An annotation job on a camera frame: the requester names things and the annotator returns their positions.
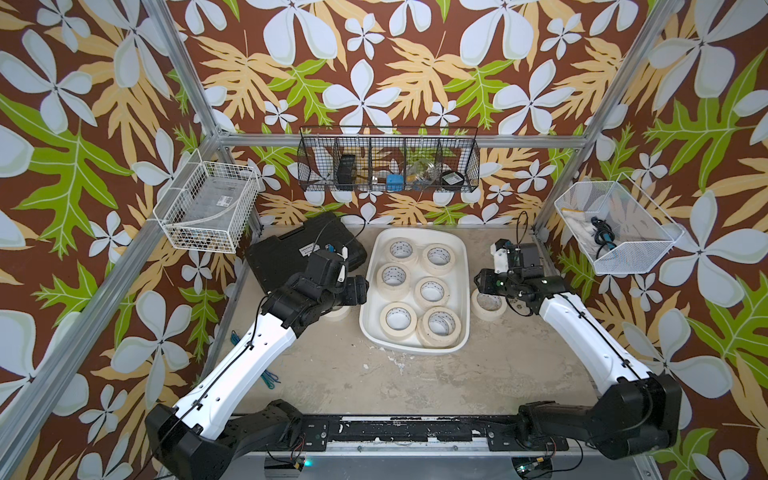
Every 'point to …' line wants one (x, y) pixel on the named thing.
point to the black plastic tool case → (276, 258)
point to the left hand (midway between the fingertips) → (358, 281)
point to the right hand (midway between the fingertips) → (478, 277)
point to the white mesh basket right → (619, 230)
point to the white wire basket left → (209, 205)
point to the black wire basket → (390, 158)
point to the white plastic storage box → (372, 302)
